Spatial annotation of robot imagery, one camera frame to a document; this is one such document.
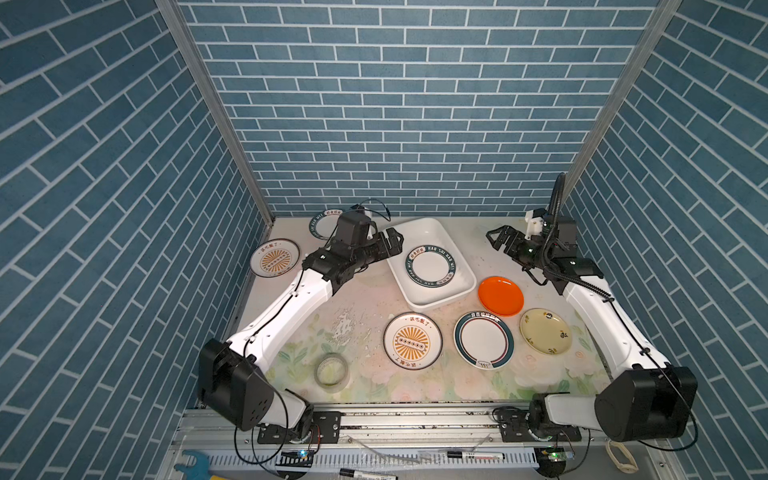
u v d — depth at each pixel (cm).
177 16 71
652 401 41
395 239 70
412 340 89
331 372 83
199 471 67
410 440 73
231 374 40
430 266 105
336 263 55
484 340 89
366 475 67
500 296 97
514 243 71
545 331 93
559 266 58
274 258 108
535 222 73
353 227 57
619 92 85
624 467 67
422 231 114
